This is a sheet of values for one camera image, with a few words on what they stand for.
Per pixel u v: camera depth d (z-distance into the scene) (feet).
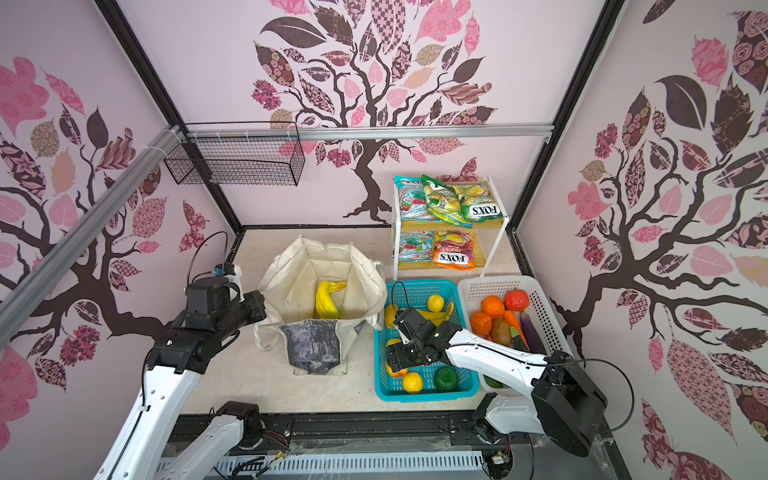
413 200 2.53
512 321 2.93
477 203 2.44
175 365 1.47
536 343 2.80
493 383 1.65
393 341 2.79
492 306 2.98
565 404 1.35
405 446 2.36
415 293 3.05
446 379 2.54
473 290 3.09
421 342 2.06
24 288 1.68
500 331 2.80
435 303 3.01
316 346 2.42
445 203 2.41
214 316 1.72
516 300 2.95
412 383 2.54
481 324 2.80
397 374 2.55
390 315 2.88
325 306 2.89
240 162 3.99
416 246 2.95
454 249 2.93
